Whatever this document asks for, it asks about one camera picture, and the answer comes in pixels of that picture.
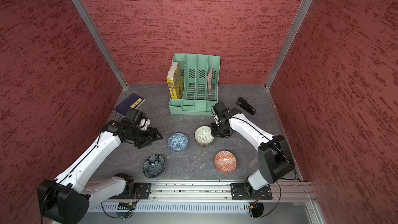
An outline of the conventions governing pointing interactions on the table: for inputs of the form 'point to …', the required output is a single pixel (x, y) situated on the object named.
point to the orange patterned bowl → (225, 162)
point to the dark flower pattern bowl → (154, 166)
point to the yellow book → (175, 81)
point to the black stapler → (242, 102)
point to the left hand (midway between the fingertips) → (156, 143)
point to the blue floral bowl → (178, 142)
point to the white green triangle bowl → (203, 136)
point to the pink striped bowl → (204, 144)
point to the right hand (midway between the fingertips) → (214, 137)
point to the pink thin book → (210, 76)
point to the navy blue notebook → (133, 100)
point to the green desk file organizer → (200, 74)
